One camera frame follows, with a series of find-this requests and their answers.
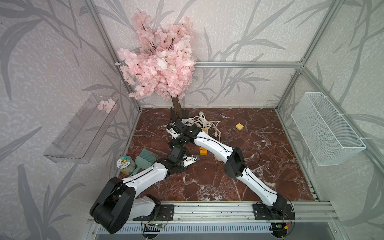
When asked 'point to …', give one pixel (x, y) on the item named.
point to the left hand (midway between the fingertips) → (184, 159)
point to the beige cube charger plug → (205, 130)
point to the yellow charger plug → (239, 126)
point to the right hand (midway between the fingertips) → (174, 141)
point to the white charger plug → (172, 132)
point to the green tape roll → (126, 164)
